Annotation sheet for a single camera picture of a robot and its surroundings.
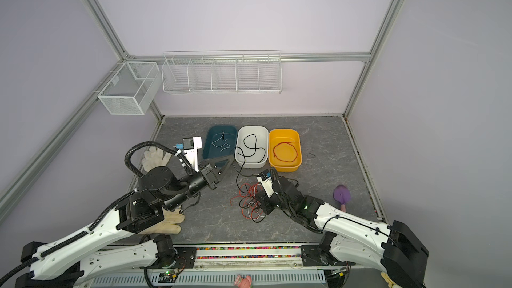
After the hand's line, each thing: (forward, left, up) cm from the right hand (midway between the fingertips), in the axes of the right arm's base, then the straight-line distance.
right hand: (256, 196), depth 78 cm
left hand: (-2, +5, +28) cm, 29 cm away
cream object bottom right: (-25, -45, -11) cm, 53 cm away
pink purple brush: (+6, -38, -10) cm, 40 cm away
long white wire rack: (+57, +18, +19) cm, 62 cm away
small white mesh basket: (+50, +64, +14) cm, 83 cm away
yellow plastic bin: (+30, -13, -11) cm, 35 cm away
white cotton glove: (+24, +56, -10) cm, 61 cm away
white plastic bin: (+39, -1, -8) cm, 40 cm away
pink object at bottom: (-27, +4, -8) cm, 28 cm away
